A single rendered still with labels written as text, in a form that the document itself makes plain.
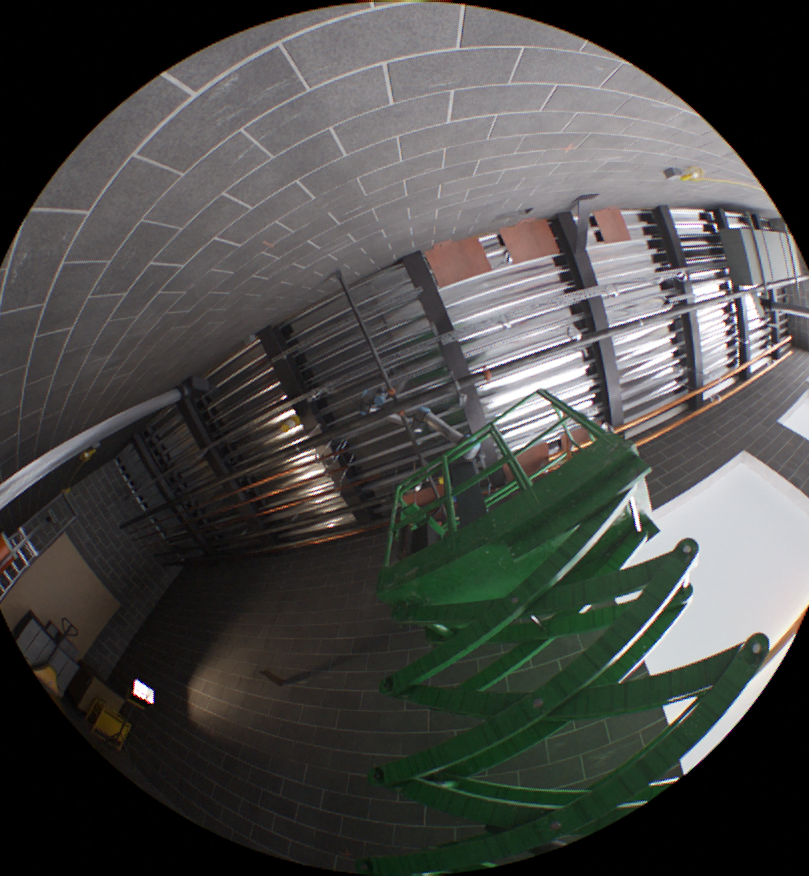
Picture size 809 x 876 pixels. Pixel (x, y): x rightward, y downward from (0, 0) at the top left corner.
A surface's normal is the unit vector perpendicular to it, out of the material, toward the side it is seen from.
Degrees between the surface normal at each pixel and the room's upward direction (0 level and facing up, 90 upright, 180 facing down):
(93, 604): 90
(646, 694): 90
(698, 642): 90
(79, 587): 90
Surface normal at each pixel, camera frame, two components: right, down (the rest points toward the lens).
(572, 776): -0.38, -0.86
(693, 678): -0.62, -0.73
